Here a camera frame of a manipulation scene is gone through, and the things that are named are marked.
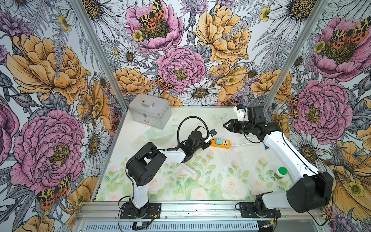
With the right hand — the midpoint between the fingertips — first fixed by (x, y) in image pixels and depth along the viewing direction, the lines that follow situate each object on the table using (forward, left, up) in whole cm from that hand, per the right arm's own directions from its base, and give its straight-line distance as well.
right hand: (225, 128), depth 80 cm
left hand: (+4, +8, -11) cm, 14 cm away
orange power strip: (+2, -4, -19) cm, 20 cm away
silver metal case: (+22, +44, -7) cm, 50 cm away
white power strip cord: (-14, -8, +7) cm, 17 cm away
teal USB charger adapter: (+2, +1, -16) cm, 16 cm away
